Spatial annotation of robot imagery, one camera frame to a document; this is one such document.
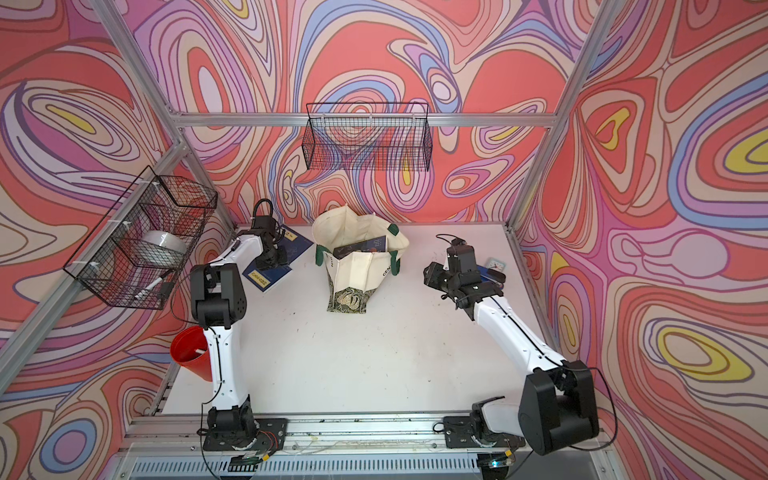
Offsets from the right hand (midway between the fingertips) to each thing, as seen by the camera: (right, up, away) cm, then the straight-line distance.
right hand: (430, 279), depth 85 cm
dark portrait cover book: (-17, +10, +17) cm, 26 cm away
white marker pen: (-70, +1, -12) cm, 71 cm away
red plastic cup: (-68, -19, -4) cm, 71 cm away
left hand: (-51, +4, +22) cm, 56 cm away
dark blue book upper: (-49, +11, +30) cm, 58 cm away
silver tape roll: (-66, +9, -15) cm, 68 cm away
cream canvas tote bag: (-23, 0, +3) cm, 23 cm away
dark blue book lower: (-56, -1, +17) cm, 58 cm away
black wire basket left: (-73, +7, -15) cm, 75 cm away
